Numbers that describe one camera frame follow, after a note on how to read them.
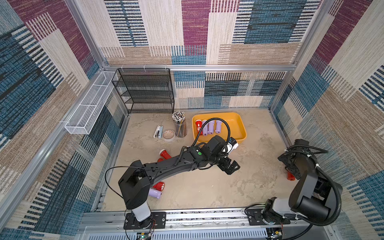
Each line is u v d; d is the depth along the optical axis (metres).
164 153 0.93
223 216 0.76
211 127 1.05
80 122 0.91
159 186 0.81
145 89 1.09
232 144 0.67
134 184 0.43
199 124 1.08
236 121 1.11
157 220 0.73
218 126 1.08
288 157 0.67
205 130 1.05
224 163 0.66
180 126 0.96
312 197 0.44
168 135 1.05
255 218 0.73
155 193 0.79
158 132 1.05
